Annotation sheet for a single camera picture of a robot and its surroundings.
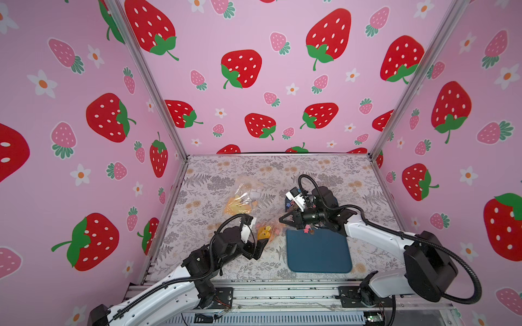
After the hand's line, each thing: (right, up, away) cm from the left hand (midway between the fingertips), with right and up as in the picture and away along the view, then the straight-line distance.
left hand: (260, 234), depth 75 cm
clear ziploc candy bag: (-9, +10, +26) cm, 29 cm away
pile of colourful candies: (+21, -2, +15) cm, 26 cm away
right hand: (+7, +4, 0) cm, 8 cm away
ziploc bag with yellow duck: (+3, 0, +5) cm, 6 cm away
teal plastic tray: (+27, -11, +11) cm, 32 cm away
